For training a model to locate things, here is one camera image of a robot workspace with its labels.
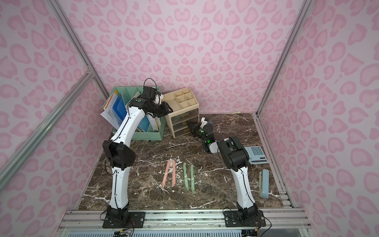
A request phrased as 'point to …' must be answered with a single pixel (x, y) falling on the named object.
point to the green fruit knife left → (186, 177)
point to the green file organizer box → (155, 131)
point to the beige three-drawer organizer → (185, 109)
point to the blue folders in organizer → (119, 106)
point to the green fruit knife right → (192, 178)
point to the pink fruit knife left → (165, 177)
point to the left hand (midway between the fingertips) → (170, 108)
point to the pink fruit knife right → (173, 175)
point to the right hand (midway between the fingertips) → (185, 121)
